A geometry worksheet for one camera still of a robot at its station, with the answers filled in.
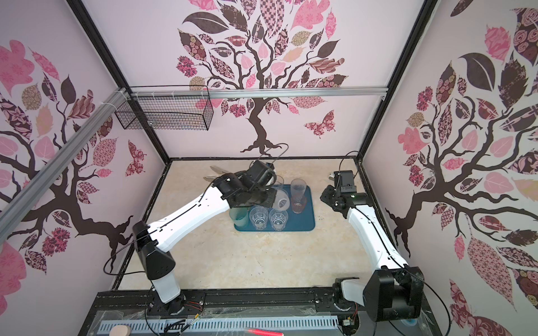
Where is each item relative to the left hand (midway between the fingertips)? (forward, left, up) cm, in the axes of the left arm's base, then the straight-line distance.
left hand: (269, 200), depth 76 cm
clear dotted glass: (+1, -5, -2) cm, 5 cm away
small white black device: (+29, -33, -21) cm, 48 cm away
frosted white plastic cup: (+18, -13, -17) cm, 28 cm away
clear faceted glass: (+4, +5, -19) cm, 20 cm away
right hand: (+6, -23, -5) cm, 24 cm away
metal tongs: (+35, +30, -22) cm, 51 cm away
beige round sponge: (-37, +50, -22) cm, 66 cm away
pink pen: (-38, +2, -23) cm, 44 cm away
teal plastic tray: (+2, -15, -20) cm, 25 cm away
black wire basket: (+44, +38, +12) cm, 60 cm away
